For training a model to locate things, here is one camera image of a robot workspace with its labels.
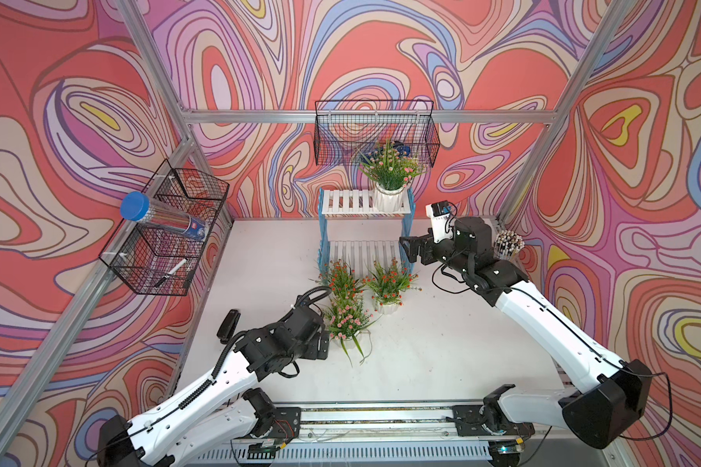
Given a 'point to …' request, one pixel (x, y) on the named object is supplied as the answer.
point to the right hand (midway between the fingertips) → (416, 242)
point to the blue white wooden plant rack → (353, 233)
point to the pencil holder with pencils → (507, 243)
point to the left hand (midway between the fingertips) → (316, 340)
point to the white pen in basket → (171, 271)
